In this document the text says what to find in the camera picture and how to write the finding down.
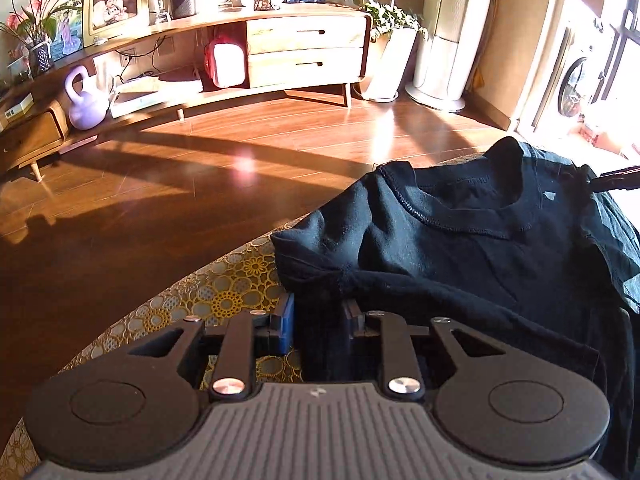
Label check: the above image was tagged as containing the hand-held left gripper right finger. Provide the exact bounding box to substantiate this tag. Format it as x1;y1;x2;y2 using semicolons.
342;297;506;402

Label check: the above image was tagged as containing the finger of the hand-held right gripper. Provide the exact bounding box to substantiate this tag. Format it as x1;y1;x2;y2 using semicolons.
590;164;640;195

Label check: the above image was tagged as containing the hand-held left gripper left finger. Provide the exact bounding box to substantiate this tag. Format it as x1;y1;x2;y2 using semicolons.
127;292;297;403

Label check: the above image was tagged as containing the navy blue t-shirt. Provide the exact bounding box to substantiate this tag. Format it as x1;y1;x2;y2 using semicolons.
270;136;640;480

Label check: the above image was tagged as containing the beige lace sofa cover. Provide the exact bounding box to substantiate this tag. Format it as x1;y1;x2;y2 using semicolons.
0;205;321;480

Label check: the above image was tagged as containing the washing machine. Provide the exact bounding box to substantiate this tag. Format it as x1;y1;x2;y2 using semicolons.
554;25;602;122

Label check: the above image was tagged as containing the white standing air conditioner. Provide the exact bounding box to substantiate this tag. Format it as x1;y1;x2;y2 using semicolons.
405;0;482;112

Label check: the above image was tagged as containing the tall white planter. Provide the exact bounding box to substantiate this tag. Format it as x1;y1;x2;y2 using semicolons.
360;27;419;104

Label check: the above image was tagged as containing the flat white box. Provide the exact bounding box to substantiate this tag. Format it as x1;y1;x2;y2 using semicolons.
110;67;204;119

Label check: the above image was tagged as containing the wooden TV console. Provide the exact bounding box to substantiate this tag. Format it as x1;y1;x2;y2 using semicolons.
0;2;373;182

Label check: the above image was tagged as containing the green leafy plant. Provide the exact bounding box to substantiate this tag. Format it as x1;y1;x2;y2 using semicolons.
330;0;427;43

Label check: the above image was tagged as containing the small white box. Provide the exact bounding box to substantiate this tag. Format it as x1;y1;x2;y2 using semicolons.
0;95;34;132

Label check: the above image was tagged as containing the framed family photo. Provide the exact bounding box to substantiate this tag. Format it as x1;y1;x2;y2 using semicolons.
82;0;151;49

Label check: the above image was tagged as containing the flowering plant in patterned vase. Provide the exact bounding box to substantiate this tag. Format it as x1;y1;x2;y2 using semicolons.
0;0;83;79

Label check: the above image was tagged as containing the figure picture print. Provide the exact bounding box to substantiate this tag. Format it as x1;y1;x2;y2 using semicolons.
50;7;84;57

